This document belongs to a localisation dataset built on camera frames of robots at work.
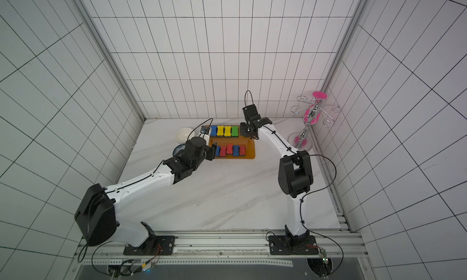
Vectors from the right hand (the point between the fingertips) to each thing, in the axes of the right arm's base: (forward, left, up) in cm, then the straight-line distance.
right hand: (239, 129), depth 95 cm
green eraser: (-4, +2, +1) cm, 4 cm away
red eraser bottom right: (-6, -2, -12) cm, 14 cm away
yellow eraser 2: (-3, +6, +1) cm, 7 cm away
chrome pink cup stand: (+2, -36, -11) cm, 38 cm away
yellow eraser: (-2, +10, 0) cm, 10 cm away
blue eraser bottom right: (-6, +1, -12) cm, 13 cm away
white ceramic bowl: (+3, +36, -11) cm, 37 cm away
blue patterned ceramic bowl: (-7, +34, -10) cm, 36 cm away
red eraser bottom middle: (-6, +5, -11) cm, 14 cm away
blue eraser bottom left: (-21, +8, +9) cm, 24 cm away
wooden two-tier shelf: (-7, +8, -2) cm, 11 cm away
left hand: (-14, +14, +4) cm, 20 cm away
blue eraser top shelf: (-3, +13, +1) cm, 14 cm away
